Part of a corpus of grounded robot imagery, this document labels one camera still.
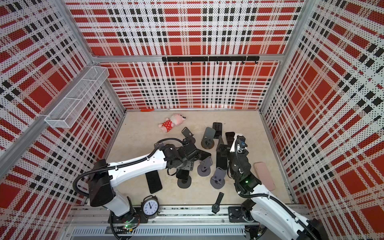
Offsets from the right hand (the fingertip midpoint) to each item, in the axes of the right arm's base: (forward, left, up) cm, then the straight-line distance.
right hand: (229, 137), depth 75 cm
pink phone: (-21, -11, +3) cm, 24 cm away
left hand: (-9, +23, -12) cm, 27 cm away
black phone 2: (-13, +43, -27) cm, 52 cm away
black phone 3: (-2, +2, -23) cm, 23 cm away
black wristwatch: (-27, +7, -24) cm, 37 cm away
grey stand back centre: (+14, +23, -20) cm, 33 cm away
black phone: (+28, +2, -25) cm, 37 cm away
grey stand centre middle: (-9, +12, -19) cm, 24 cm away
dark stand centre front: (-15, +25, -24) cm, 38 cm away
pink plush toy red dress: (+28, +33, -18) cm, 47 cm away
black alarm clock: (-27, +40, -21) cm, 53 cm away
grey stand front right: (-15, +5, -19) cm, 25 cm away
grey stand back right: (+12, +10, -24) cm, 28 cm away
